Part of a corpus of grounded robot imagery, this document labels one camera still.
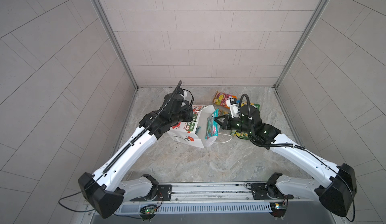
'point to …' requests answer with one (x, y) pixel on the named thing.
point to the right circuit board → (278, 209)
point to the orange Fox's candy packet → (220, 98)
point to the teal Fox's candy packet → (212, 125)
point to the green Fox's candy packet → (257, 106)
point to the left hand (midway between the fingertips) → (196, 109)
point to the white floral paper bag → (194, 132)
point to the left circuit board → (148, 210)
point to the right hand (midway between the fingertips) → (213, 120)
